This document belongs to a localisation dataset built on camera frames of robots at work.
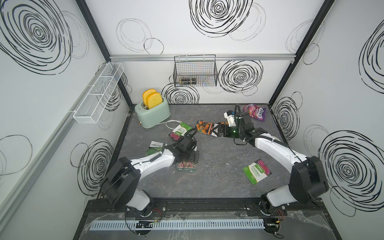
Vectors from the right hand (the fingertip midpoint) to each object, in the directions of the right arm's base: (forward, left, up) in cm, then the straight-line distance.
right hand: (219, 129), depth 84 cm
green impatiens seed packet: (-17, -23, -17) cm, 33 cm away
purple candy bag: (+28, -31, -15) cm, 44 cm away
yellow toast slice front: (+21, +41, +4) cm, 46 cm away
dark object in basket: (+25, +18, +15) cm, 34 cm away
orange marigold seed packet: (+13, +8, -16) cm, 22 cm away
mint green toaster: (+13, +42, -5) cm, 44 cm away
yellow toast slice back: (+23, +47, +5) cm, 52 cm away
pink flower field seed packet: (-15, +19, -17) cm, 30 cm away
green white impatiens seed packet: (+8, +25, -15) cm, 30 cm away
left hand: (-10, +16, -12) cm, 23 cm away
